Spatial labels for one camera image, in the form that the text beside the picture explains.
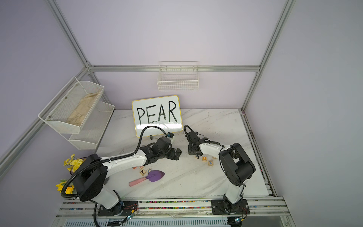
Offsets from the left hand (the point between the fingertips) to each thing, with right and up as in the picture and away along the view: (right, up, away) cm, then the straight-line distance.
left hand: (174, 152), depth 88 cm
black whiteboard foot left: (-18, +8, +14) cm, 24 cm away
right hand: (+11, -1, +8) cm, 14 cm away
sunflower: (-41, -9, -29) cm, 52 cm away
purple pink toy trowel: (-12, -13, -5) cm, 19 cm away
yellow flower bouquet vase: (-45, 0, -24) cm, 51 cm away
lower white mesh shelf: (-56, +13, +5) cm, 58 cm away
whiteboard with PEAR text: (-8, +26, +14) cm, 31 cm away
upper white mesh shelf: (-58, +26, -11) cm, 64 cm away
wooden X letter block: (+23, -7, +1) cm, 24 cm away
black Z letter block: (-19, -12, -2) cm, 23 cm away
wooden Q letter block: (+20, -5, +3) cm, 21 cm away
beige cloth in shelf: (-52, +23, -11) cm, 58 cm away
